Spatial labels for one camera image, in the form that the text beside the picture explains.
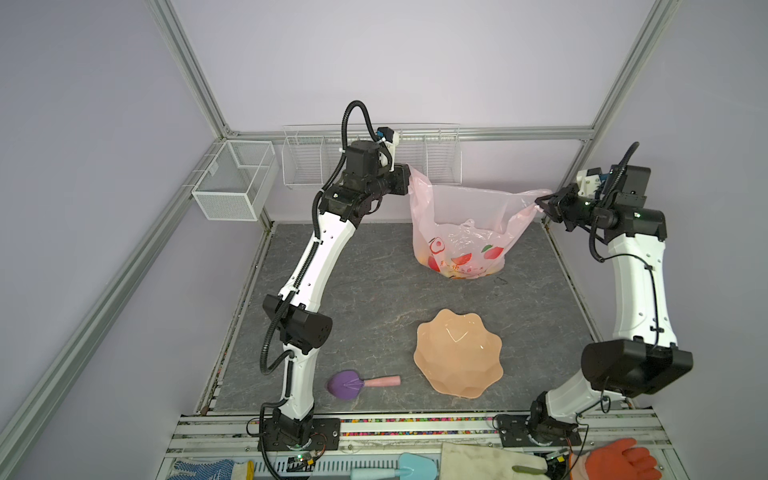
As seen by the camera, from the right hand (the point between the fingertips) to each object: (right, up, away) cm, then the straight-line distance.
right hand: (538, 200), depth 72 cm
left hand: (-30, +7, 0) cm, 31 cm away
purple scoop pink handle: (-48, -49, +8) cm, 69 cm away
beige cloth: (-20, -63, -2) cm, 66 cm away
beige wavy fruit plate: (-16, -43, +15) cm, 49 cm away
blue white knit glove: (-75, -63, -4) cm, 98 cm away
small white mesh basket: (-89, +11, +29) cm, 95 cm away
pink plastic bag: (-16, -7, +10) cm, 20 cm away
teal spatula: (-31, -63, -3) cm, 71 cm away
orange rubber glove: (+18, -61, -4) cm, 64 cm away
